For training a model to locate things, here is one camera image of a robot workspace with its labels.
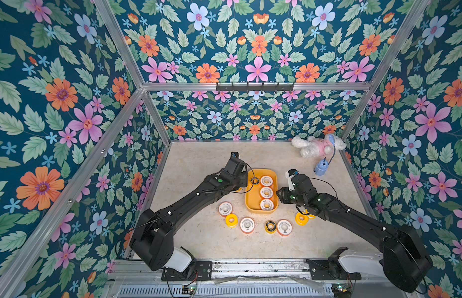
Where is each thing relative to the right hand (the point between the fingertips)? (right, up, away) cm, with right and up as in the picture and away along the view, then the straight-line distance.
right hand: (278, 191), depth 85 cm
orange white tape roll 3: (-4, -8, +6) cm, 11 cm away
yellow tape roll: (-22, -14, +2) cm, 26 cm away
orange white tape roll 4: (-25, -9, +6) cm, 28 cm away
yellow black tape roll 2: (-18, +3, -13) cm, 22 cm away
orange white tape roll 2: (-4, -3, +11) cm, 12 cm away
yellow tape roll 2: (+11, -14, +2) cm, 18 cm away
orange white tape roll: (-4, +3, +14) cm, 15 cm away
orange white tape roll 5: (-14, -16, 0) cm, 22 cm away
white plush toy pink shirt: (+23, +21, +20) cm, 37 cm away
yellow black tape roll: (-10, +3, +14) cm, 18 cm away
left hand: (-16, +8, 0) cm, 18 cm away
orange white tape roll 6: (+3, -17, 0) cm, 17 cm away
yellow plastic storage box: (-6, +7, +15) cm, 18 cm away
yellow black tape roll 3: (-4, -17, 0) cm, 17 cm away
